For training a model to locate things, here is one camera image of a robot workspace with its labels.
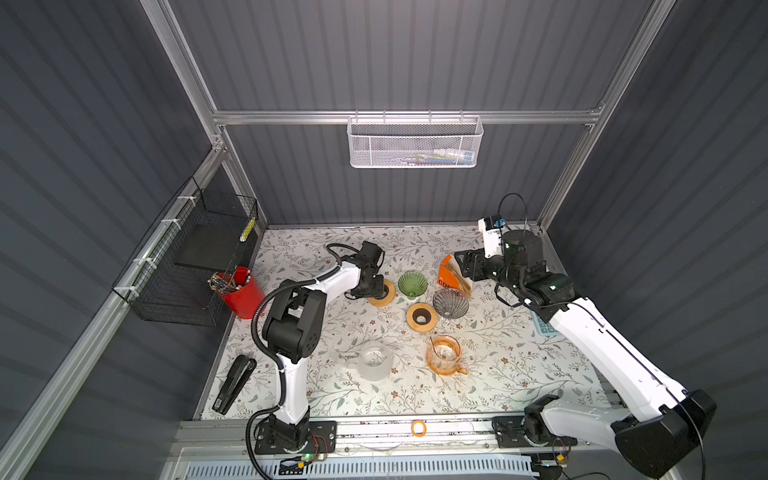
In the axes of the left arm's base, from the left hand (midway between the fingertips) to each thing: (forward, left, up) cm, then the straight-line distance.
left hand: (375, 291), depth 99 cm
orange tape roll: (-41, -11, -2) cm, 43 cm away
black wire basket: (+1, +45, +27) cm, 53 cm away
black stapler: (-27, +39, 0) cm, 47 cm away
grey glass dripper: (-7, -24, +2) cm, 25 cm away
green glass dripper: (0, -12, +4) cm, 13 cm away
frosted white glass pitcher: (-22, +1, -3) cm, 23 cm away
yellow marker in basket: (+6, +35, +24) cm, 43 cm away
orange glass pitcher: (-22, -19, -2) cm, 29 cm away
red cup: (-6, +38, +11) cm, 40 cm away
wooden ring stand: (-10, -15, -1) cm, 18 cm away
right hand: (-8, -24, +27) cm, 37 cm away
